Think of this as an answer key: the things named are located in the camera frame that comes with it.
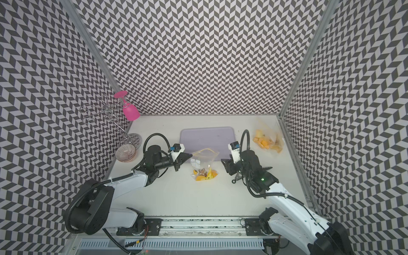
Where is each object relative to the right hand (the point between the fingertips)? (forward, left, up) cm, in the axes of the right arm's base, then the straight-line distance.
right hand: (226, 161), depth 79 cm
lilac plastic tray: (+24, +4, -13) cm, 28 cm away
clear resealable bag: (+13, -29, -3) cm, 32 cm away
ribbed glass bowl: (+12, +60, -11) cm, 62 cm away
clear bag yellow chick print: (-1, +12, -3) cm, 12 cm away
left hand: (+4, +18, -1) cm, 19 cm away
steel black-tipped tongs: (-3, -8, -13) cm, 15 cm away
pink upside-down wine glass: (+28, +54, +8) cm, 61 cm away
